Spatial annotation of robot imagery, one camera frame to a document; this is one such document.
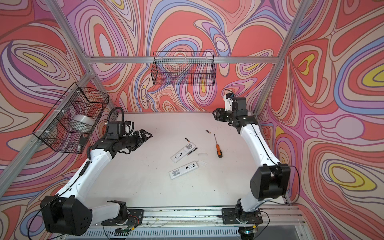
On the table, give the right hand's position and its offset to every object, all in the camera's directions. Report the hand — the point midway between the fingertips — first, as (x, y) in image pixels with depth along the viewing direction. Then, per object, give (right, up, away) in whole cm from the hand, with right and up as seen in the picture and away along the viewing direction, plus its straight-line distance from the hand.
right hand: (218, 115), depth 83 cm
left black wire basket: (-75, -6, -11) cm, 76 cm away
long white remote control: (-23, -25, +11) cm, 36 cm away
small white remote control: (-23, -33, +4) cm, 40 cm away
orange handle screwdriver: (+2, -22, +13) cm, 26 cm away
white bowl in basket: (-69, -3, -10) cm, 69 cm away
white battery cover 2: (-9, -29, +9) cm, 31 cm away
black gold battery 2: (-19, -16, +21) cm, 32 cm away
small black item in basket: (-70, -13, -8) cm, 72 cm away
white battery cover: (-8, -24, +13) cm, 29 cm away
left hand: (-38, -12, -3) cm, 40 cm away
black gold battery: (-3, -10, +25) cm, 27 cm away
